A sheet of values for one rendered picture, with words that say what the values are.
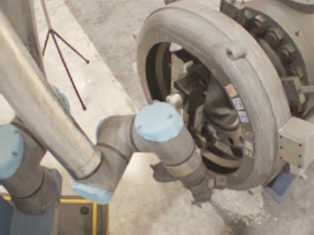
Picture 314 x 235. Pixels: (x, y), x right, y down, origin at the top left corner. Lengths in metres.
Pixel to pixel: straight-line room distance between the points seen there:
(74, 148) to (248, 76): 0.46
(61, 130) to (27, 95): 0.10
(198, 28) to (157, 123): 0.33
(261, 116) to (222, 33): 0.24
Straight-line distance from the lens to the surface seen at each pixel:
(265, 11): 1.12
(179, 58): 0.91
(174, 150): 0.63
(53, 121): 0.52
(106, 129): 0.69
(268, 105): 0.79
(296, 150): 0.79
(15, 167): 0.79
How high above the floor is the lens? 1.40
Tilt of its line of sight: 47 degrees down
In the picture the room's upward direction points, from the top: 3 degrees counter-clockwise
